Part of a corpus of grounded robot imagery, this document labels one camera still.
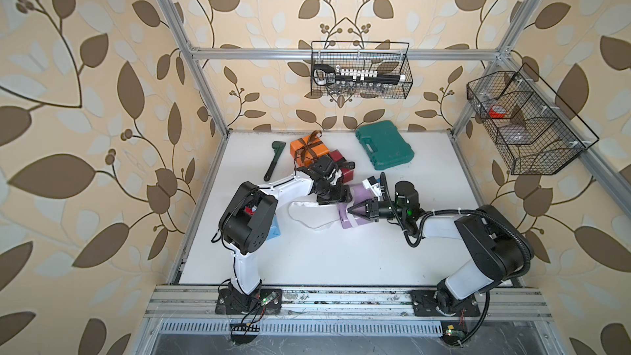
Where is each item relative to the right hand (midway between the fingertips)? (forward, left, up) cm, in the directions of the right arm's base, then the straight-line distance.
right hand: (349, 211), depth 81 cm
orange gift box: (+29, +13, -3) cm, 32 cm away
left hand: (+9, +1, -5) cm, 10 cm away
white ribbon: (+5, +13, -12) cm, 18 cm away
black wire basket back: (+50, -10, +22) cm, 56 cm away
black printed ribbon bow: (+24, 0, -4) cm, 24 cm away
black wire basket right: (+13, -56, +22) cm, 62 cm away
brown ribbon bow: (+30, +16, -2) cm, 34 cm away
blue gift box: (-3, +26, -6) cm, 26 cm away
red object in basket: (+24, -51, +21) cm, 60 cm away
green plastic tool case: (+37, -21, -9) cm, 44 cm away
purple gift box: (+8, -5, -3) cm, 10 cm away
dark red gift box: (+20, -1, -6) cm, 21 cm away
